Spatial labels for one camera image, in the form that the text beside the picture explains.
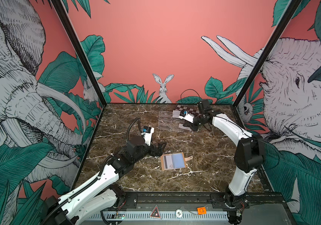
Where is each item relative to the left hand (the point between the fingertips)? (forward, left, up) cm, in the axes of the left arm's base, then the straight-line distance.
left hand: (160, 139), depth 73 cm
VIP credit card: (+15, -14, -9) cm, 22 cm away
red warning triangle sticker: (-31, +4, -21) cm, 37 cm away
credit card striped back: (-4, -5, -22) cm, 23 cm away
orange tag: (-31, -20, -19) cm, 41 cm away
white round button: (-31, -8, -21) cm, 39 cm away
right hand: (+16, -16, -6) cm, 23 cm away
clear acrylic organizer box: (+28, -5, -21) cm, 36 cm away
